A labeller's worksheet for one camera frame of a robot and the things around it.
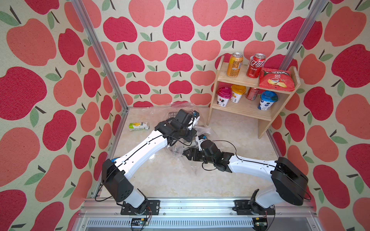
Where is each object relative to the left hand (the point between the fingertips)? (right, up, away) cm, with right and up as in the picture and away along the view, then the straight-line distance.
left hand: (193, 133), depth 76 cm
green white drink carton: (-39, +3, +27) cm, 47 cm away
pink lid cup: (+19, +23, +10) cm, 31 cm away
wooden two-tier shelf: (+36, +16, +18) cm, 43 cm away
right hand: (-3, -13, +6) cm, 14 cm away
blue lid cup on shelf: (+45, +21, +8) cm, 50 cm away
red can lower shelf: (+40, +25, +17) cm, 50 cm away
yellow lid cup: (+28, +26, +12) cm, 40 cm away
